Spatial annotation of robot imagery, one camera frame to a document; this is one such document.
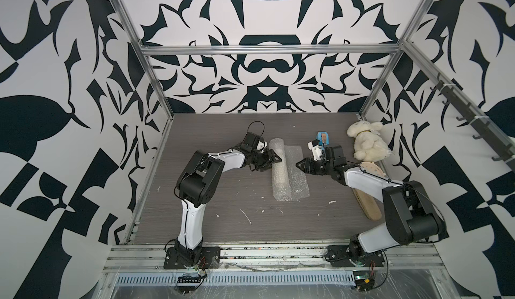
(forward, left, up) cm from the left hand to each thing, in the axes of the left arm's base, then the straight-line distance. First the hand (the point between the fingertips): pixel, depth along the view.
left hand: (279, 159), depth 95 cm
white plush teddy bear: (+3, -42, +5) cm, 43 cm away
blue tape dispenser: (+13, -24, -1) cm, 28 cm away
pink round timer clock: (-4, -43, -3) cm, 44 cm away
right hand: (-3, -8, +3) cm, 9 cm away
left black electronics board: (-45, +36, -9) cm, 59 cm away
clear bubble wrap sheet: (-8, -4, -2) cm, 9 cm away
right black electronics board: (-47, -25, -6) cm, 53 cm away
